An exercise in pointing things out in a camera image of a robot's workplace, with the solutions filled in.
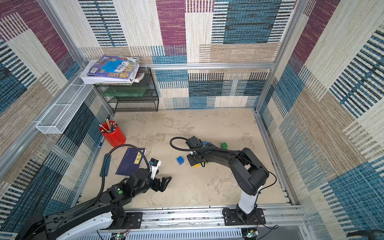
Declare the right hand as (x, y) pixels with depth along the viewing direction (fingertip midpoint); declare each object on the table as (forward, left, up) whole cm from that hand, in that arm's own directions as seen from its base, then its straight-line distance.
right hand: (196, 160), depth 93 cm
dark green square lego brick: (+9, -18, +2) cm, 20 cm away
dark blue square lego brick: (-1, +10, +2) cm, 10 cm away
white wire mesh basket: (+5, +65, +34) cm, 73 cm away
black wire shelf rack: (+31, +33, +25) cm, 52 cm away
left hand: (-12, +16, +7) cm, 21 cm away
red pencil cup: (+11, +50, +13) cm, 53 cm away
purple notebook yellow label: (0, +40, 0) cm, 40 cm away
